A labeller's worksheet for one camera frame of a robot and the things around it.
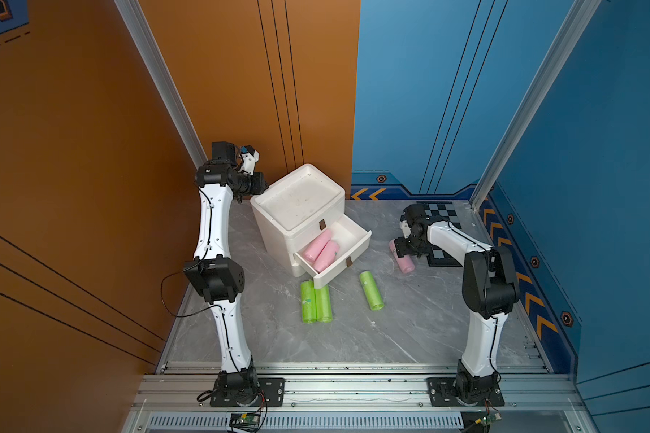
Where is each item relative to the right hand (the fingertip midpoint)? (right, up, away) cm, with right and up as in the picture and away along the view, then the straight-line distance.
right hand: (407, 250), depth 100 cm
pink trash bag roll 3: (-2, -4, -4) cm, 6 cm away
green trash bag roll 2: (-31, -17, -13) cm, 37 cm away
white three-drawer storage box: (-37, +17, -11) cm, 42 cm away
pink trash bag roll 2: (-30, -1, -11) cm, 32 cm away
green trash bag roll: (-36, -14, -12) cm, 41 cm away
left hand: (-49, +24, -12) cm, 56 cm away
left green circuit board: (-50, -43, -29) cm, 72 cm away
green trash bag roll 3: (-15, -13, -10) cm, 22 cm away
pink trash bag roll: (-34, +2, -9) cm, 35 cm away
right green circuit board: (+12, -42, -30) cm, 53 cm away
